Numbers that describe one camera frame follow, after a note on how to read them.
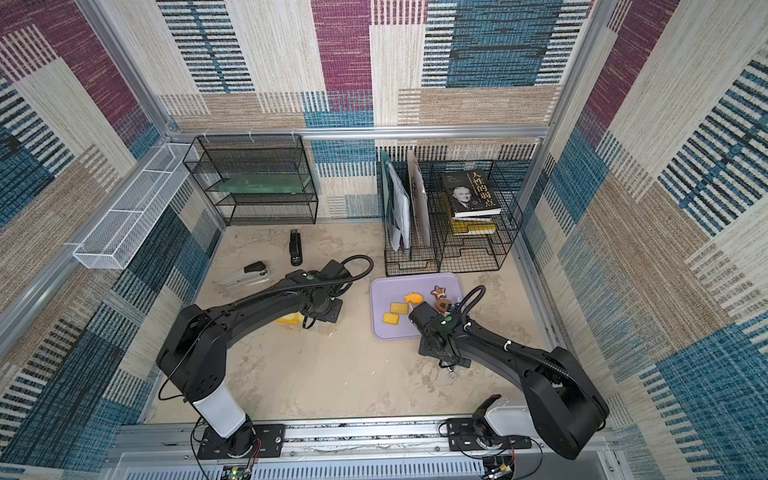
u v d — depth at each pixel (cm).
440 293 99
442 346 61
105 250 69
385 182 90
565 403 42
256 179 99
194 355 45
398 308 96
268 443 73
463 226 89
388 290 99
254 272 103
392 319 94
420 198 92
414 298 98
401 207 89
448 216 107
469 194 97
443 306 93
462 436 74
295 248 108
